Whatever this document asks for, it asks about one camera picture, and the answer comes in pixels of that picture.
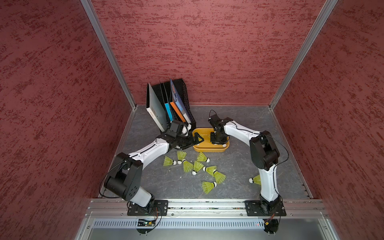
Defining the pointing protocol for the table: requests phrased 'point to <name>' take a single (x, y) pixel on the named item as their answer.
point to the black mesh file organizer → (162, 91)
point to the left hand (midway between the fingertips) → (198, 144)
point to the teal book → (169, 112)
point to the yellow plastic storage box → (206, 145)
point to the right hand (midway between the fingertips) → (215, 144)
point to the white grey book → (153, 109)
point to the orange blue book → (173, 106)
